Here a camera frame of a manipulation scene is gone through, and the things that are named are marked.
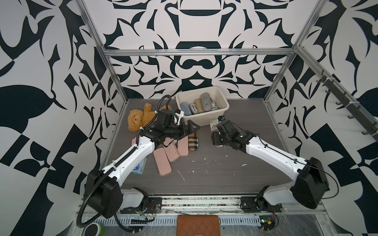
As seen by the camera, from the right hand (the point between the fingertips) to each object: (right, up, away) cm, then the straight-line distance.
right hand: (215, 134), depth 84 cm
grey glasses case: (-3, +20, +16) cm, 26 cm away
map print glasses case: (-1, +7, 0) cm, 7 cm away
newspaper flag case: (-12, +15, +21) cm, 28 cm away
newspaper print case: (+2, +17, +17) cm, 24 cm away
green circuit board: (+22, -40, -13) cm, 48 cm away
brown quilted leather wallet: (-11, -39, -17) cm, 44 cm away
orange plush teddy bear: (-48, +8, +12) cm, 50 cm away
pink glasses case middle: (-25, -10, +5) cm, 27 cm away
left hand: (-12, +4, -8) cm, 15 cm away
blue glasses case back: (-17, +15, +18) cm, 29 cm away
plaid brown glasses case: (-12, -6, +9) cm, 17 cm away
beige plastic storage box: (-14, +24, +21) cm, 35 cm away
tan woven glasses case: (-8, +19, +21) cm, 30 cm away
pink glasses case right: (-18, -8, +7) cm, 21 cm away
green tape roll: (-56, -39, -19) cm, 70 cm away
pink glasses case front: (-30, -17, +3) cm, 35 cm away
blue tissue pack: (-42, -19, -2) cm, 46 cm away
